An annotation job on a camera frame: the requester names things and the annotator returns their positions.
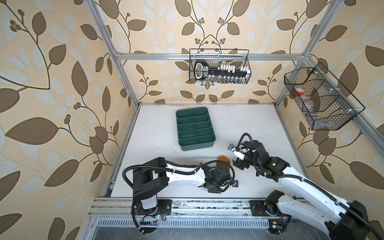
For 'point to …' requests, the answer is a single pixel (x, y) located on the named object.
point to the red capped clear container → (299, 91)
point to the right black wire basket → (325, 103)
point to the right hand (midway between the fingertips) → (239, 152)
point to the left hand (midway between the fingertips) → (220, 182)
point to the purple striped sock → (181, 165)
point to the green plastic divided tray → (195, 130)
